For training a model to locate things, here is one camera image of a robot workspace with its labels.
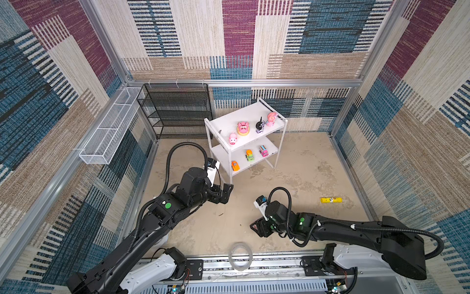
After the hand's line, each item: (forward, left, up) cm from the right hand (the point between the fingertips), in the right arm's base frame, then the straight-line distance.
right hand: (257, 226), depth 80 cm
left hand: (+10, +13, +21) cm, 27 cm away
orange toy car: (+22, +9, +14) cm, 28 cm away
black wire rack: (+65, +42, +13) cm, 78 cm away
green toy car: (+28, +2, +14) cm, 32 cm away
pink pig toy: (+23, +9, +31) cm, 40 cm away
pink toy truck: (+31, -5, +14) cm, 34 cm away
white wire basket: (+21, +60, +30) cm, 70 cm away
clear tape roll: (-15, +10, -2) cm, 18 cm away
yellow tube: (+12, -36, -2) cm, 38 cm away
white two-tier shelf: (+29, +2, +29) cm, 41 cm away
